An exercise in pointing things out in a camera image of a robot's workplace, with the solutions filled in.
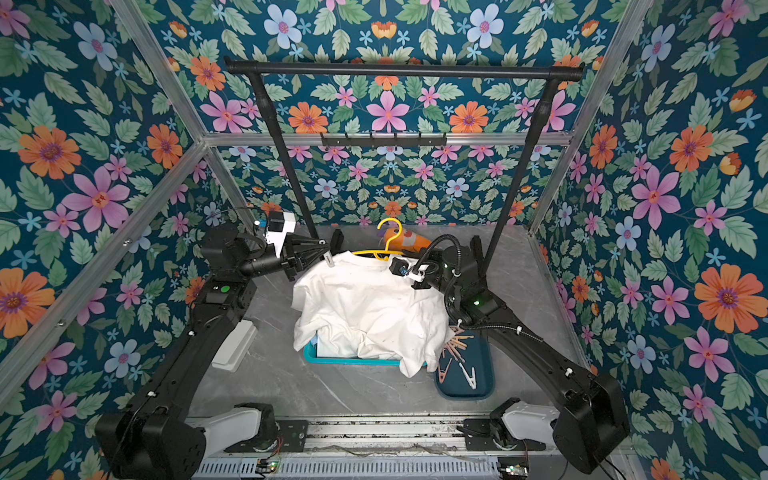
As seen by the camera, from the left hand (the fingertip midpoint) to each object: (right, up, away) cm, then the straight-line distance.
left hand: (326, 248), depth 64 cm
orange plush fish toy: (+17, +3, +40) cm, 44 cm away
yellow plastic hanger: (+12, -1, +6) cm, 14 cm away
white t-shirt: (+3, -14, +11) cm, 18 cm away
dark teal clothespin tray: (+35, -34, +20) cm, 52 cm away
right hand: (+20, +2, +10) cm, 23 cm away
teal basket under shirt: (-8, -29, +15) cm, 33 cm away
